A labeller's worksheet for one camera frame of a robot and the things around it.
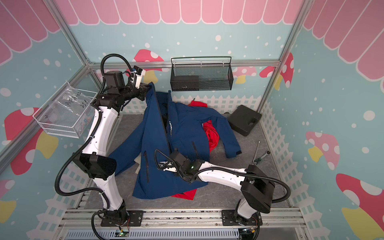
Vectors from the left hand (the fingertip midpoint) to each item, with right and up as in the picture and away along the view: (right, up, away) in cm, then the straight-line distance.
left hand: (149, 87), depth 77 cm
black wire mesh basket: (+27, +14, +18) cm, 35 cm away
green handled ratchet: (+71, -37, +20) cm, 83 cm away
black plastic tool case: (+59, -15, +32) cm, 69 cm away
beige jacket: (-12, -41, +16) cm, 46 cm away
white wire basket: (-38, -14, -5) cm, 41 cm away
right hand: (+14, -39, +5) cm, 42 cm away
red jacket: (+36, -28, +19) cm, 49 cm away
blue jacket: (+7, -20, +14) cm, 26 cm away
